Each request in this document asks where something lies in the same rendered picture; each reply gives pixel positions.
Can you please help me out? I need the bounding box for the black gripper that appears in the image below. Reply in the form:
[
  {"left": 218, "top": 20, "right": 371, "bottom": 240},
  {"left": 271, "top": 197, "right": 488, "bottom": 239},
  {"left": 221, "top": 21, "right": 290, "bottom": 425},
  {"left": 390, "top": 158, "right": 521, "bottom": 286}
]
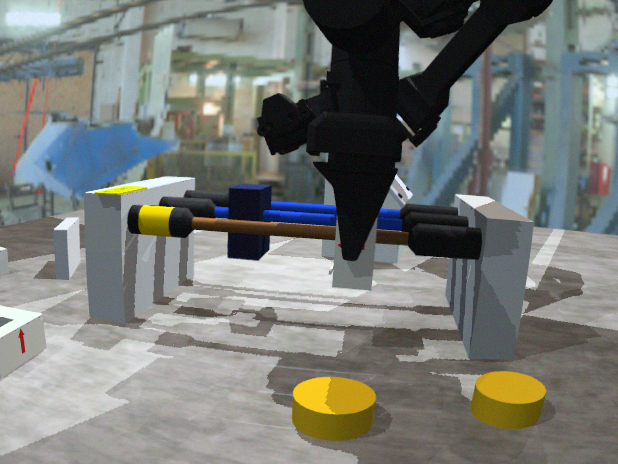
[{"left": 306, "top": 60, "right": 403, "bottom": 261}]

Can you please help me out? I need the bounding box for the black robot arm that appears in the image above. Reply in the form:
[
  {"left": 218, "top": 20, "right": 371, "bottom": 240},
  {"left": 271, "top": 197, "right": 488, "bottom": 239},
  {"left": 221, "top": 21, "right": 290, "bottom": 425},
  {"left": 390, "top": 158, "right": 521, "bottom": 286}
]
[{"left": 257, "top": 0, "right": 553, "bottom": 155}]

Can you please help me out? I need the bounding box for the yellow short cylinder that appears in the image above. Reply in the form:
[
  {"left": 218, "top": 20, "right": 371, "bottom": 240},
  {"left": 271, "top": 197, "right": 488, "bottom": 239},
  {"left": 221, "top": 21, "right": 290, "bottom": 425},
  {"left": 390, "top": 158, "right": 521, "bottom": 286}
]
[
  {"left": 471, "top": 371, "right": 546, "bottom": 430},
  {"left": 292, "top": 377, "right": 376, "bottom": 441}
]

